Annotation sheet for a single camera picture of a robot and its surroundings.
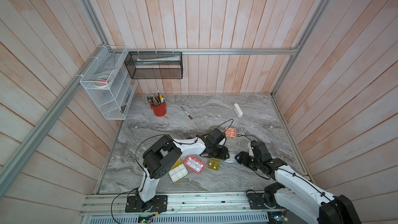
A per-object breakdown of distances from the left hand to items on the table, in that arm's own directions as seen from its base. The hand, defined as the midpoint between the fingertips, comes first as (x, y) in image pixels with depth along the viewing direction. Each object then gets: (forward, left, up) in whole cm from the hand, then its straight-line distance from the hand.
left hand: (225, 159), depth 87 cm
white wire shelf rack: (+19, +59, +28) cm, 68 cm away
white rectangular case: (+35, -13, +2) cm, 37 cm away
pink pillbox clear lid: (-3, +17, -1) cm, 18 cm away
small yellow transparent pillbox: (-2, +7, -1) cm, 7 cm away
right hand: (+1, -8, 0) cm, 8 cm away
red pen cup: (+36, +43, -1) cm, 56 cm away
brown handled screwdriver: (+31, +21, -1) cm, 38 cm away
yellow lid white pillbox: (-7, +27, -1) cm, 27 cm away
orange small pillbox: (+18, -6, -1) cm, 19 cm away
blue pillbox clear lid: (-1, -3, 0) cm, 4 cm away
